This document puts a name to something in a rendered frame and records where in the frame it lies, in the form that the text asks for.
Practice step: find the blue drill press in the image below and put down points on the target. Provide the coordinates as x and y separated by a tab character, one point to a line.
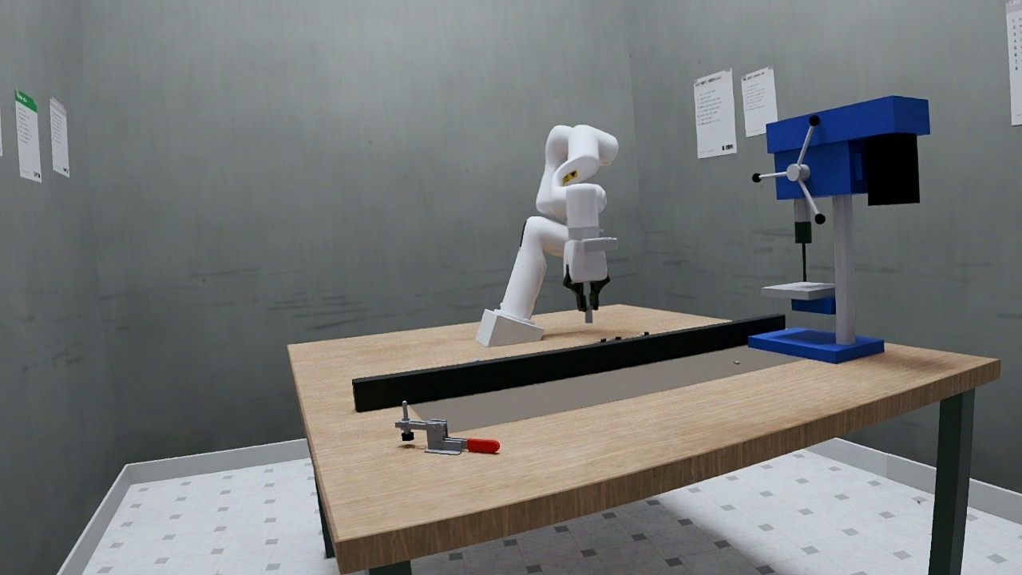
870	147

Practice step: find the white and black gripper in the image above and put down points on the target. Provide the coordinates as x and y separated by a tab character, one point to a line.
584	267

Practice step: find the grey toggle clamp with red handle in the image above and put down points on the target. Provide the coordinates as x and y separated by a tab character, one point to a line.
438	440

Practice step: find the long black flat bar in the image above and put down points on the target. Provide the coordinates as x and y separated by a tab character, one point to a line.
384	391

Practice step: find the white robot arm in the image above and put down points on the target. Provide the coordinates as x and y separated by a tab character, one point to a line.
578	206

